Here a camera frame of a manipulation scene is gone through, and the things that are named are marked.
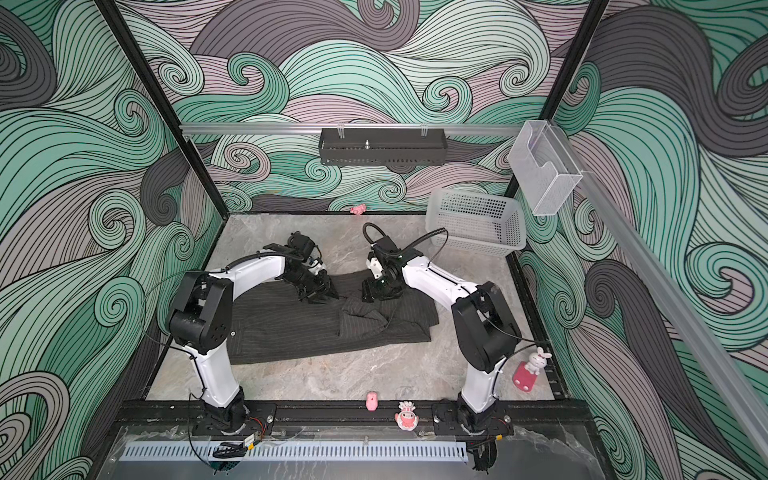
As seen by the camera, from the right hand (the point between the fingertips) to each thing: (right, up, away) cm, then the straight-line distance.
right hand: (372, 296), depth 88 cm
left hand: (-11, 0, +1) cm, 11 cm away
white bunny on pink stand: (+40, -19, -12) cm, 46 cm away
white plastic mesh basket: (+43, +24, +30) cm, 57 cm away
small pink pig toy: (-6, +29, +30) cm, 42 cm away
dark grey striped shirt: (-31, -7, +2) cm, 31 cm away
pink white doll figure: (+9, -26, -17) cm, 33 cm away
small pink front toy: (0, -24, -14) cm, 28 cm away
